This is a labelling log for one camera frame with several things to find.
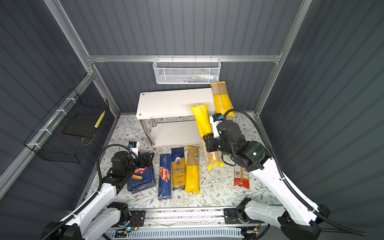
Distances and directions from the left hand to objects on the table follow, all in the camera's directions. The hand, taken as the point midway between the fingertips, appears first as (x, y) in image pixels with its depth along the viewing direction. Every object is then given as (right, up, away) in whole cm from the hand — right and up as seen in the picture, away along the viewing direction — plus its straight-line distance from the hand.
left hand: (146, 153), depth 84 cm
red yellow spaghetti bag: (+55, -14, 0) cm, 56 cm away
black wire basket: (-36, +10, -13) cm, 40 cm away
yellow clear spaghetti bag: (+26, -16, 0) cm, 31 cm away
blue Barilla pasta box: (-2, -14, -4) cm, 14 cm away
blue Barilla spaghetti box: (+11, -15, -2) cm, 19 cm away
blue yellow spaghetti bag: (+18, -10, +4) cm, 21 cm away
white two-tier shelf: (+14, +20, -10) cm, 26 cm away
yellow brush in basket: (-24, +19, -5) cm, 31 cm away
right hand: (+33, +10, -20) cm, 39 cm away
